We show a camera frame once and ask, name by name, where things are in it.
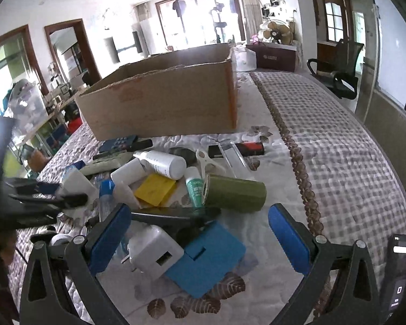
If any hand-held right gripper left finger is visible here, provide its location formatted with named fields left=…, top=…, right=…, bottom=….
left=19, top=203, right=132, bottom=325

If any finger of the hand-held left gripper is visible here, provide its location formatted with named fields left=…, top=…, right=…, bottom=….
left=5, top=179, right=61, bottom=194
left=8, top=193, right=89, bottom=209

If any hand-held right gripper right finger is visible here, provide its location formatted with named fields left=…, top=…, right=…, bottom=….
left=268, top=203, right=381, bottom=325

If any white plastic cup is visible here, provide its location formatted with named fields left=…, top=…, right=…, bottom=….
left=59, top=167, right=97, bottom=199

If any white spray bottle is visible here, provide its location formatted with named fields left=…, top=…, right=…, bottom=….
left=133, top=149, right=187, bottom=180

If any brown cardboard box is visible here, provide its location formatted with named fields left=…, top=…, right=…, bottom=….
left=75, top=43, right=239, bottom=142

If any person's left hand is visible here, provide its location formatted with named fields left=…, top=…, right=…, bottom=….
left=0, top=232, right=17, bottom=268

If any brown flower pot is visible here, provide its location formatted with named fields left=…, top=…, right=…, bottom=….
left=29, top=149, right=51, bottom=173

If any white tape roll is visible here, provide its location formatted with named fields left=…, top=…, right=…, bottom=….
left=49, top=233, right=71, bottom=246

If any white USB charger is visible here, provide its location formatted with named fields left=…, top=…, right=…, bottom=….
left=122, top=225, right=184, bottom=281

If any blue cap water bottle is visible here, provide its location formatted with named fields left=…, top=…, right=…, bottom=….
left=98, top=180, right=117, bottom=224

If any white plastic cone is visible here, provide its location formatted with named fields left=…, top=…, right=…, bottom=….
left=112, top=181, right=141, bottom=210

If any grey remote control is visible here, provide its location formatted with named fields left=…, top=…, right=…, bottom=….
left=79, top=152, right=136, bottom=177

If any yellow card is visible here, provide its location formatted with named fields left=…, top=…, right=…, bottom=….
left=134, top=173, right=177, bottom=207

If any white plastic bottle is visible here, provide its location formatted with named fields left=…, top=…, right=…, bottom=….
left=110, top=158, right=148, bottom=190

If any black stapler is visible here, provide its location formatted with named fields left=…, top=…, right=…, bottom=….
left=131, top=206, right=221, bottom=244

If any olive green roll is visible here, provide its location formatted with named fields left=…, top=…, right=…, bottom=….
left=203, top=173, right=267, bottom=214

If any metal storage shelf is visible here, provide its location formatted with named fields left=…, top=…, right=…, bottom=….
left=7, top=91, right=78, bottom=163

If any dark blue calculator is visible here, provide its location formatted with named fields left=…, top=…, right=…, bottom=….
left=99, top=135, right=138, bottom=153

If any clear plastic storage bin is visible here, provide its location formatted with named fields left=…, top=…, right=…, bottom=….
left=2, top=79, right=46, bottom=132

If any blue plastic case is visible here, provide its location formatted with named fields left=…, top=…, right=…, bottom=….
left=165, top=220, right=247, bottom=298

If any black and red lighter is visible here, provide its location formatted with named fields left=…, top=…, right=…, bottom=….
left=238, top=142, right=265, bottom=157

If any green and white tube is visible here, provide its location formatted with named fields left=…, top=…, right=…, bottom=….
left=184, top=167, right=205, bottom=208

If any clear plastic ruler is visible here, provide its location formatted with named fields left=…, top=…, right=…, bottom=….
left=222, top=141, right=249, bottom=170

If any white plastic clip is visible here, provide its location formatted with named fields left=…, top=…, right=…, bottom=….
left=195, top=149, right=225, bottom=177

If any dark grey stone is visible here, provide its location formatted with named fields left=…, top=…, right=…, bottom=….
left=168, top=147, right=197, bottom=165

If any maroon gift box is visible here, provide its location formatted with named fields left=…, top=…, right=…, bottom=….
left=246, top=43, right=297, bottom=73

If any white plastic bag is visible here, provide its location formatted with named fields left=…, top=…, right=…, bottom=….
left=233, top=45, right=258, bottom=72

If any white standing air conditioner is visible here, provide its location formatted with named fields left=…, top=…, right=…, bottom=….
left=140, top=18, right=165, bottom=56

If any black office chair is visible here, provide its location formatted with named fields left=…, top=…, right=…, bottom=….
left=307, top=39, right=365, bottom=100

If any electric standing fan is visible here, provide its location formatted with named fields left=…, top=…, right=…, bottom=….
left=259, top=20, right=293, bottom=45

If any white whiteboard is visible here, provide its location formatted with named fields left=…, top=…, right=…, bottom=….
left=370, top=0, right=406, bottom=109

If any wooden door with panes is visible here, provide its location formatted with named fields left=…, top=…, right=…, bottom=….
left=320, top=0, right=354, bottom=43

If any balcony sliding glass door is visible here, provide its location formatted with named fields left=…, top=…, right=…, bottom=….
left=156, top=0, right=246, bottom=50

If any black tripod stand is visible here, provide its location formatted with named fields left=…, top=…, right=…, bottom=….
left=210, top=3, right=229, bottom=43

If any wooden door frame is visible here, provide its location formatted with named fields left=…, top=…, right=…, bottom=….
left=44, top=18, right=102, bottom=89

